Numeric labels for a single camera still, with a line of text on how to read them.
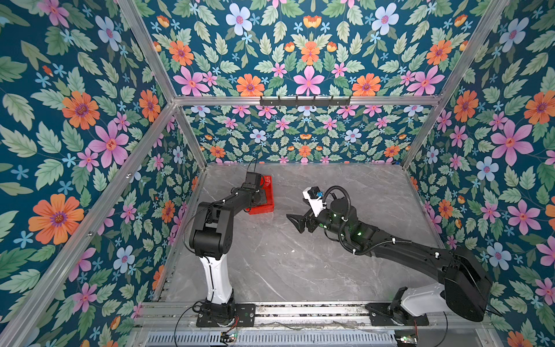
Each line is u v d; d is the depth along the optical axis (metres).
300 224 0.66
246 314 0.73
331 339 0.77
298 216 0.66
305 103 0.93
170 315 0.75
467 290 0.42
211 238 0.52
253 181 0.81
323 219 0.66
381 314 0.72
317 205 0.65
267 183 1.12
